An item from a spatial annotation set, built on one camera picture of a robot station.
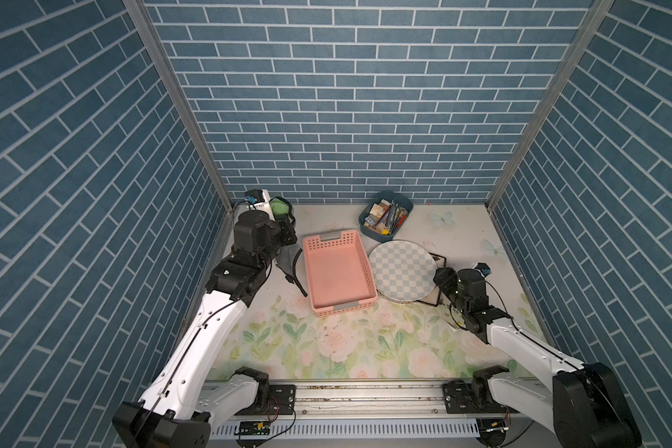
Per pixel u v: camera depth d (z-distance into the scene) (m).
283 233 0.62
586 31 0.74
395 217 1.15
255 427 0.72
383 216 1.15
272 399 0.73
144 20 0.71
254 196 0.59
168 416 0.36
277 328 0.87
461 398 0.74
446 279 0.79
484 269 0.77
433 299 0.89
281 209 0.69
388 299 0.91
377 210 1.15
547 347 0.50
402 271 0.97
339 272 1.01
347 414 0.74
